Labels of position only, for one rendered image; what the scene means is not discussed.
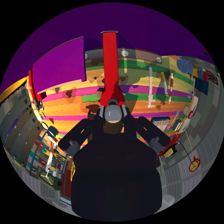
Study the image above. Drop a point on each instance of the purple flat panel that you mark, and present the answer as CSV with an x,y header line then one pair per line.
x,y
59,70

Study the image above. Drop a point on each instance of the shelf unit with coloured bins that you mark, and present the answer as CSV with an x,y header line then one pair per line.
x,y
37,157

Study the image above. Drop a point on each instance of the yellow beam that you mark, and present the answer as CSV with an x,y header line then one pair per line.
x,y
12,89

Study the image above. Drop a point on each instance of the grey round knob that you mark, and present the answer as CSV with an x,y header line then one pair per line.
x,y
112,113

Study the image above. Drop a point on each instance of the yellow blue red box row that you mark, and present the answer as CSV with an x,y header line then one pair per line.
x,y
200,75

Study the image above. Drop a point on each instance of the red edge bar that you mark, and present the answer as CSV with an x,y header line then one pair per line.
x,y
33,85

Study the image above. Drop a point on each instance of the grey rail with bolts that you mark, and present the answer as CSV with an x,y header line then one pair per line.
x,y
141,54

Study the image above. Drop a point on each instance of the cream and red tape roll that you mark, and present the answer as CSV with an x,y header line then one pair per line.
x,y
188,112

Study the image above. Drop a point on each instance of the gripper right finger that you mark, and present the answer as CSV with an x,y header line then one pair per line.
x,y
154,134

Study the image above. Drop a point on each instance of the green machine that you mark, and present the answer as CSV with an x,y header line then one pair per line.
x,y
52,182

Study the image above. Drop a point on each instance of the blue mug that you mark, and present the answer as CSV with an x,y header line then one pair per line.
x,y
184,67

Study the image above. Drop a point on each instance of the red and yellow power tool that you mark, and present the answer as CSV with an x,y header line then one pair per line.
x,y
170,145

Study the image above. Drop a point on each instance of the dark blue box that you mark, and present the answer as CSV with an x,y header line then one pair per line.
x,y
202,86

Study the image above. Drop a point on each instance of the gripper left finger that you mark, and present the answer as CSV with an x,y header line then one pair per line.
x,y
75,133

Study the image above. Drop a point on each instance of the yellow and white marker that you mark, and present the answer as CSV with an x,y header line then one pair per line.
x,y
164,84

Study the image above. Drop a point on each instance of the dark green box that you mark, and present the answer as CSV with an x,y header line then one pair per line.
x,y
176,124

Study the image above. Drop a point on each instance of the grey cabinet wall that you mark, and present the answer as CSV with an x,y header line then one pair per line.
x,y
19,126

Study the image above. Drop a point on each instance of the silver wrench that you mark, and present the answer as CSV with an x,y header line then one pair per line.
x,y
173,120

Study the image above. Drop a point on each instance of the white tripod stand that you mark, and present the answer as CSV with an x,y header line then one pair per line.
x,y
49,162

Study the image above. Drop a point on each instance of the red and yellow wheel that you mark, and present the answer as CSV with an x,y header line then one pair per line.
x,y
194,164

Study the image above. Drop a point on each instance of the red and black frame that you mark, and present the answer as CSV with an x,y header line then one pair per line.
x,y
212,77

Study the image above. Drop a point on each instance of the dark blue cup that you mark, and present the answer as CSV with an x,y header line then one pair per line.
x,y
52,131

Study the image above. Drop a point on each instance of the blue tray with grille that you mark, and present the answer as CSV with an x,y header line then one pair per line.
x,y
161,123

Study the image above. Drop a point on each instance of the small brown block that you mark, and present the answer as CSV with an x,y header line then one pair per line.
x,y
100,92

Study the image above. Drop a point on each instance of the white caliper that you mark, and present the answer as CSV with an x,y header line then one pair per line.
x,y
150,87

